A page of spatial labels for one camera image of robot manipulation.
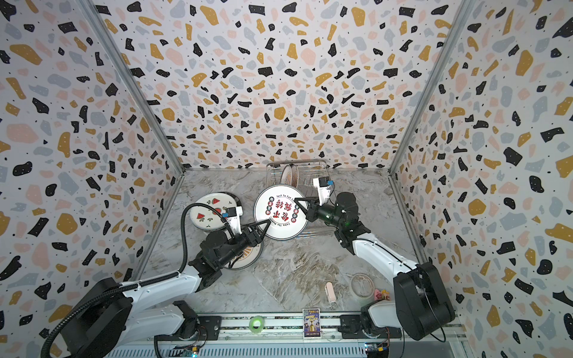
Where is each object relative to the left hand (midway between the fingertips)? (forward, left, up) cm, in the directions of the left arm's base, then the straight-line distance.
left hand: (269, 222), depth 76 cm
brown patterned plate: (+34, -5, -12) cm, 36 cm away
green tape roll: (-26, +3, -22) cm, 34 cm away
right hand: (+5, -9, +5) cm, 12 cm away
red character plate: (+6, -3, +3) cm, 7 cm away
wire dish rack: (+47, -15, -21) cm, 54 cm away
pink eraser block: (-18, -21, -19) cm, 34 cm away
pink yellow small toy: (-19, -38, -18) cm, 46 cm away
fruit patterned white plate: (+14, +31, -17) cm, 38 cm away
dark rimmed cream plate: (+24, +21, -19) cm, 37 cm away
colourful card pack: (-27, -14, -19) cm, 36 cm away
